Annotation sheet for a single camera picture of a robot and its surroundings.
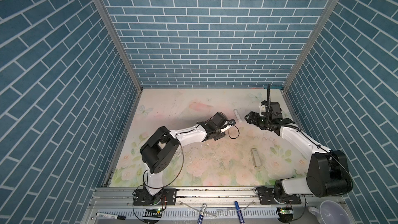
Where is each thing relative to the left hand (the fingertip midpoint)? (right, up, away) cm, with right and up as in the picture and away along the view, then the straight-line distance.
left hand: (220, 127), depth 92 cm
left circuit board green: (-33, -37, -20) cm, 54 cm away
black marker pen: (-51, -35, -24) cm, 66 cm away
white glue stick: (+13, +7, +11) cm, 19 cm away
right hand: (+17, +7, -3) cm, 18 cm away
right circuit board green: (+30, -39, -19) cm, 52 cm away
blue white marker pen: (-11, -36, -25) cm, 45 cm away
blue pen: (+7, -36, -25) cm, 44 cm away
